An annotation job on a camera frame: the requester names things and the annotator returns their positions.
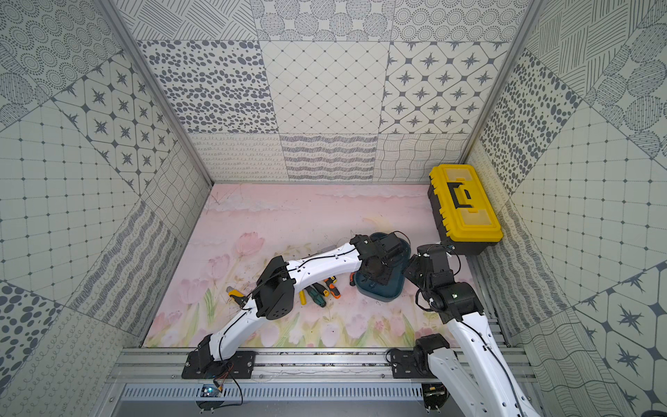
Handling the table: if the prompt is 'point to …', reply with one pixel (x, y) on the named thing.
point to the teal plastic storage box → (392, 290)
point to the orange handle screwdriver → (352, 282)
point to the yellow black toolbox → (466, 219)
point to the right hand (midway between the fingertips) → (413, 269)
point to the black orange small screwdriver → (333, 289)
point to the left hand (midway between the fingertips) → (387, 274)
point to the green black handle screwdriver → (315, 296)
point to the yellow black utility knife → (237, 295)
